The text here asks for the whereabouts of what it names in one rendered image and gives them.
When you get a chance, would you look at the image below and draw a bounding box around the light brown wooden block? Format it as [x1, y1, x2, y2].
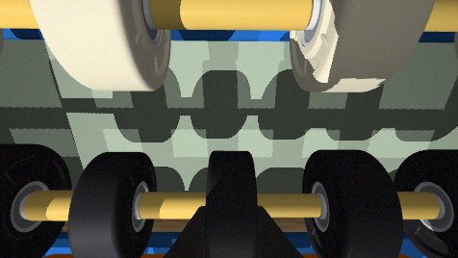
[61, 218, 307, 232]

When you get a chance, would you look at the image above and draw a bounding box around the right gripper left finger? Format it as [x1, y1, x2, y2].
[163, 206, 206, 258]

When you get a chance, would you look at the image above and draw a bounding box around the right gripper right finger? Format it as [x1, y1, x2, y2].
[257, 206, 304, 258]

